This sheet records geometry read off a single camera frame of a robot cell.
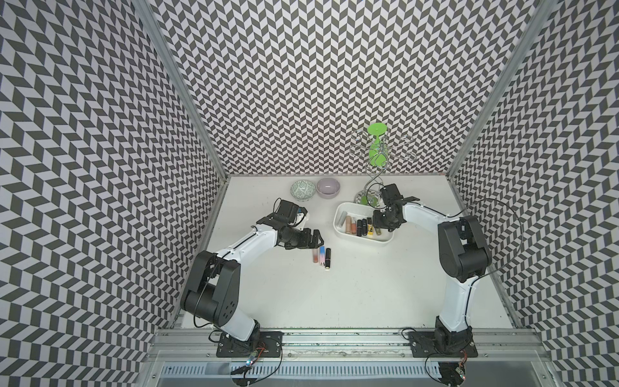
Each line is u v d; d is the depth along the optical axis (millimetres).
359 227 987
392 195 806
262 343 708
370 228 969
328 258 909
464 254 526
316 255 913
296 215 745
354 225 990
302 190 1118
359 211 1029
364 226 985
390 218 767
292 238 744
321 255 910
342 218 1015
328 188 1089
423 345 734
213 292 438
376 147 849
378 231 969
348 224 994
